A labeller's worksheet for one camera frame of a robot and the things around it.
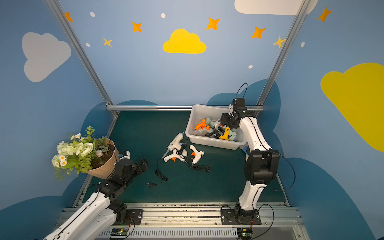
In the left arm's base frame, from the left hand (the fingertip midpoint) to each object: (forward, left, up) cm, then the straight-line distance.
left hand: (141, 161), depth 83 cm
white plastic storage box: (+41, -33, 0) cm, 53 cm away
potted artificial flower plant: (-6, +15, +19) cm, 25 cm away
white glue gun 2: (+9, -22, -9) cm, 25 cm away
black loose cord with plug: (-3, -9, -9) cm, 13 cm away
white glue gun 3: (+10, -33, -9) cm, 35 cm away
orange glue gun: (+32, -36, -4) cm, 48 cm away
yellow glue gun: (+22, -51, -4) cm, 56 cm away
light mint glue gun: (+36, -41, -6) cm, 55 cm away
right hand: (+24, -49, +10) cm, 56 cm away
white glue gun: (+17, -17, -8) cm, 26 cm away
